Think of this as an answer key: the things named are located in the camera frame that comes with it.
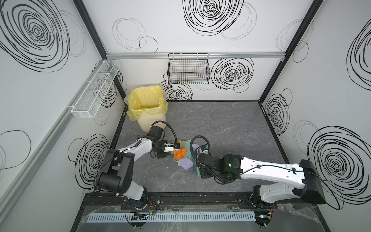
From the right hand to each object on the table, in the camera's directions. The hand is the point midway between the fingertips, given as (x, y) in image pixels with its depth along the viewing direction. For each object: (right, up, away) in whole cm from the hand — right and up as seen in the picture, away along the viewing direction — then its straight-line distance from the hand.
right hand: (198, 173), depth 72 cm
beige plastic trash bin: (-32, +25, +17) cm, 44 cm away
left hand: (-18, +7, +20) cm, 28 cm away
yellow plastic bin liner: (-35, +39, +28) cm, 59 cm away
